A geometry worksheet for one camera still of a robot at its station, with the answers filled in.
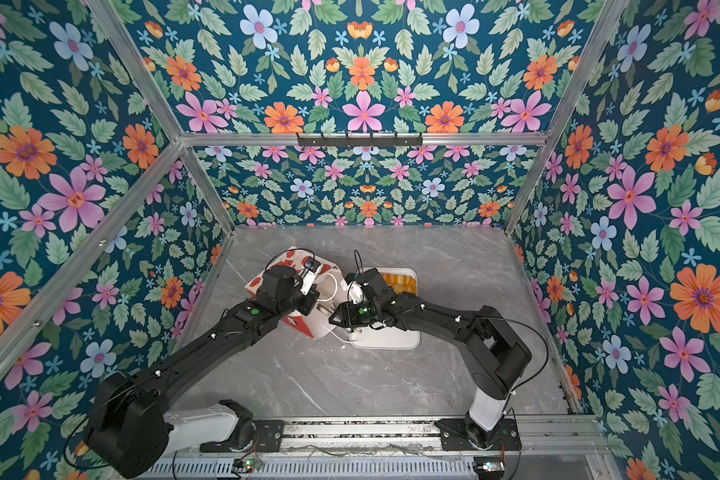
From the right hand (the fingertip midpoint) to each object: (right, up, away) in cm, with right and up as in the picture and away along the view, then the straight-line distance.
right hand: (334, 317), depth 82 cm
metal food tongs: (-2, +2, 0) cm, 3 cm away
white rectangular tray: (+15, -8, +8) cm, 19 cm away
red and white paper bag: (-2, +10, +2) cm, 11 cm away
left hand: (-4, +11, 0) cm, 12 cm away
